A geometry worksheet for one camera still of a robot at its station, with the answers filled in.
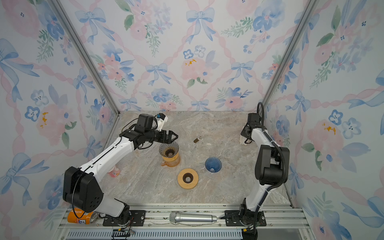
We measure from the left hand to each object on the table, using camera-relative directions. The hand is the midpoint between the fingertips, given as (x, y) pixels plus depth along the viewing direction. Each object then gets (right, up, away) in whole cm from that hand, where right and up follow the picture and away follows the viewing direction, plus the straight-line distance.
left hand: (172, 134), depth 82 cm
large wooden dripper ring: (+9, -26, +5) cm, 28 cm away
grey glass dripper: (-3, -10, +6) cm, 12 cm away
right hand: (+48, 0, +15) cm, 51 cm away
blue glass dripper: (+24, -19, +9) cm, 31 cm away
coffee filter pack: (+44, -4, +16) cm, 47 cm away
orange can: (-38, -39, -12) cm, 56 cm away
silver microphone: (+6, -40, -10) cm, 42 cm away
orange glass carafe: (0, -16, +3) cm, 16 cm away
